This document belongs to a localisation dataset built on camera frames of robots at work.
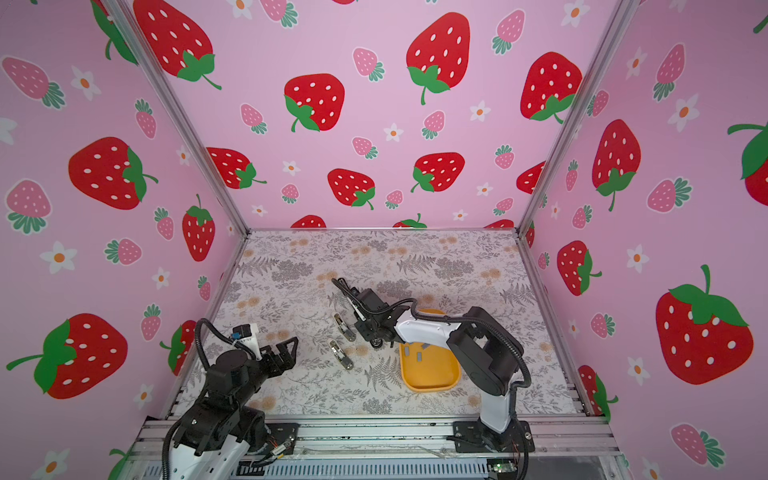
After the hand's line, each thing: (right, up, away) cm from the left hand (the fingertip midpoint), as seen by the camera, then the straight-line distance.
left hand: (285, 342), depth 77 cm
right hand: (+19, +4, +14) cm, 24 cm away
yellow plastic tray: (+39, -10, +9) cm, 41 cm away
